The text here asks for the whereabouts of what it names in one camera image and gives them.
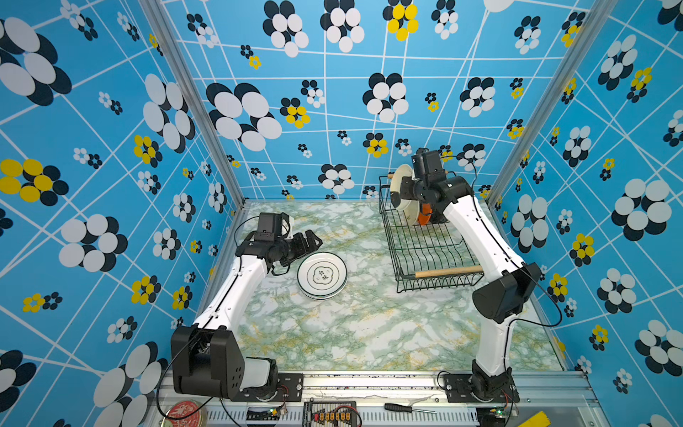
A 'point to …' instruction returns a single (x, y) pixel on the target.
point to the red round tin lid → (182, 408)
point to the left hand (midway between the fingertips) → (315, 244)
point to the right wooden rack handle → (424, 273)
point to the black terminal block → (329, 414)
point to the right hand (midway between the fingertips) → (411, 184)
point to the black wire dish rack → (423, 258)
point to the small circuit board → (269, 414)
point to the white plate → (322, 276)
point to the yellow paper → (539, 419)
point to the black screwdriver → (405, 408)
